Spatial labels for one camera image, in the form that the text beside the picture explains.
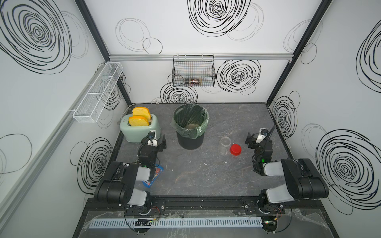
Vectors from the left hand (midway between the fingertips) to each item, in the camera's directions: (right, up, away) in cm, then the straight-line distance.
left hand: (155, 135), depth 88 cm
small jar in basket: (+24, +32, 0) cm, 40 cm away
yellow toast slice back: (-8, +14, -1) cm, 16 cm away
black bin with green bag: (+21, +8, +8) cm, 24 cm away
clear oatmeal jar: (+41, -7, -3) cm, 42 cm away
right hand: (+63, 0, +1) cm, 63 cm away
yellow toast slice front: (-9, +9, -4) cm, 13 cm away
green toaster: (-12, +1, +2) cm, 12 cm away
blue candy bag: (+3, -20, -4) cm, 21 cm away
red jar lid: (+50, -10, +5) cm, 51 cm away
